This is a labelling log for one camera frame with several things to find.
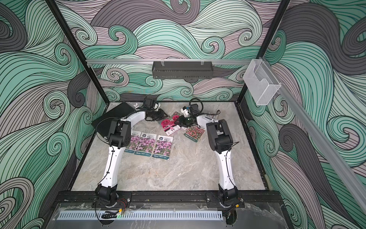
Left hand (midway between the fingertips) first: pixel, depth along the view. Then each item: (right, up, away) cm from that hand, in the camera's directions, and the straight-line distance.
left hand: (167, 114), depth 108 cm
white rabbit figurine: (-23, +6, -1) cm, 24 cm away
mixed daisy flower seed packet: (+21, -14, -7) cm, 26 cm away
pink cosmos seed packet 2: (-1, -22, -16) cm, 27 cm away
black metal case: (-25, -4, -45) cm, 52 cm away
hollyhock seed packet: (+4, -8, -4) cm, 9 cm away
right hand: (+7, -7, -6) cm, 11 cm away
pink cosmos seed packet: (-13, -20, -13) cm, 28 cm away
